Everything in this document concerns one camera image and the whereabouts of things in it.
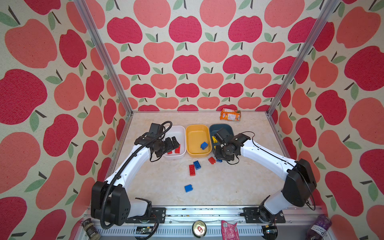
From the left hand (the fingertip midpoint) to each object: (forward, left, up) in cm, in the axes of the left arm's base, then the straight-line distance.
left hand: (176, 147), depth 83 cm
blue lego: (-4, -12, -14) cm, 19 cm away
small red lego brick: (-2, -22, -13) cm, 25 cm away
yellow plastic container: (+19, -12, -14) cm, 27 cm away
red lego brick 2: (+5, +5, -14) cm, 15 cm away
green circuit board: (-37, +15, -16) cm, 43 cm away
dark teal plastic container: (+24, -26, -12) cm, 38 cm away
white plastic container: (+21, -1, -14) cm, 26 cm away
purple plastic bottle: (-39, -66, -10) cm, 77 cm away
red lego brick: (+6, 0, -14) cm, 15 cm away
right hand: (-3, -25, -4) cm, 26 cm away
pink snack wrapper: (-38, -26, -13) cm, 48 cm away
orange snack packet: (+37, -40, -11) cm, 56 cm away
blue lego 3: (-17, -7, -15) cm, 24 cm away
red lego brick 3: (-8, -9, -14) cm, 18 cm away
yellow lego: (-5, -20, +14) cm, 25 cm away
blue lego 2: (+9, -17, -12) cm, 23 cm away
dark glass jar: (-36, +39, -12) cm, 55 cm away
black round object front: (-38, -47, -18) cm, 63 cm away
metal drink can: (-38, -12, -4) cm, 39 cm away
